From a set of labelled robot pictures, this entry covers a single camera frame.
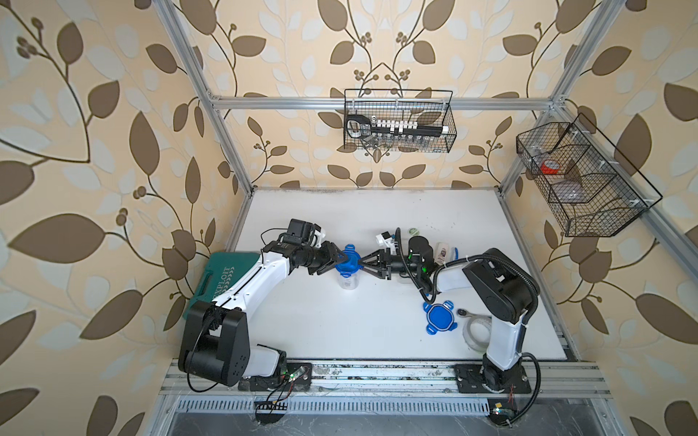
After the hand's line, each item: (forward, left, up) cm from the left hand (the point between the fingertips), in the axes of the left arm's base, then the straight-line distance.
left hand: (339, 259), depth 83 cm
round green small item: (+20, -27, -12) cm, 36 cm away
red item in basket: (+20, -63, +21) cm, 70 cm away
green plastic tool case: (-1, +41, -9) cm, 42 cm away
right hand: (-2, -6, -1) cm, 6 cm away
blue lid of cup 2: (-13, -32, -13) cm, 37 cm away
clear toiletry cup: (-4, -3, -8) cm, 9 cm away
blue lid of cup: (-1, -3, 0) cm, 3 cm away
